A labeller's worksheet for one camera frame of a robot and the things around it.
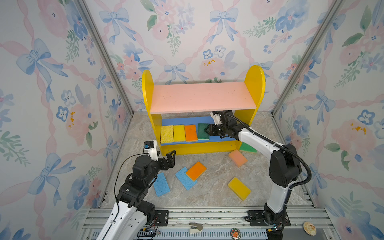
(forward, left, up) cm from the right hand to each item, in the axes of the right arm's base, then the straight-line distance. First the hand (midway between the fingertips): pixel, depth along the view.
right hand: (206, 128), depth 91 cm
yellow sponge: (-30, -18, -16) cm, 38 cm away
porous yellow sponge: (-5, +24, 0) cm, 24 cm away
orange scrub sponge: (-3, +10, 0) cm, 10 cm away
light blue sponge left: (-29, +26, -14) cm, 42 cm away
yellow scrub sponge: (-4, +16, 0) cm, 17 cm away
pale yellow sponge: (-21, +6, -14) cm, 26 cm away
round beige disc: (-48, -48, -16) cm, 70 cm away
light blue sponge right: (-27, +12, -15) cm, 33 cm away
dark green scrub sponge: (-4, +3, 0) cm, 5 cm away
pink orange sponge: (-11, -20, -16) cm, 28 cm away
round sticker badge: (-51, -13, -15) cm, 55 cm away
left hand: (-20, +20, +8) cm, 29 cm away
